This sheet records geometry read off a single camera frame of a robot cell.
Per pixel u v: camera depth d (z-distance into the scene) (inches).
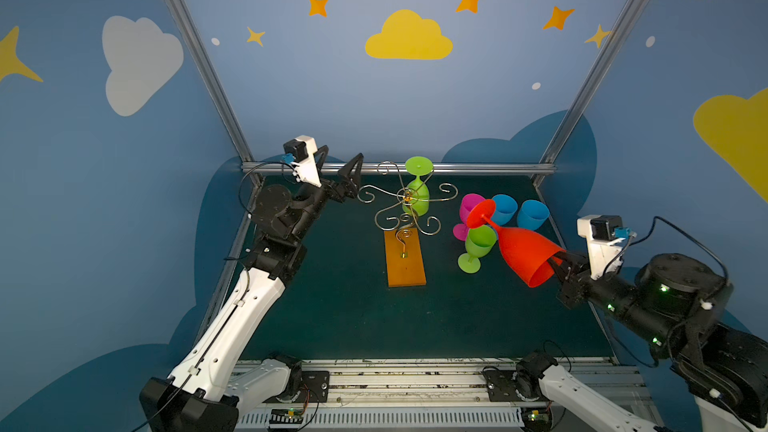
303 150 19.4
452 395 29.0
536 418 28.9
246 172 45.2
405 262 37.8
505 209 38.6
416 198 29.2
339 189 21.5
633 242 15.6
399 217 26.6
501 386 29.4
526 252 19.1
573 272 18.2
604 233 15.8
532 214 35.7
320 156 24.6
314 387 29.0
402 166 30.8
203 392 14.7
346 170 21.4
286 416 28.7
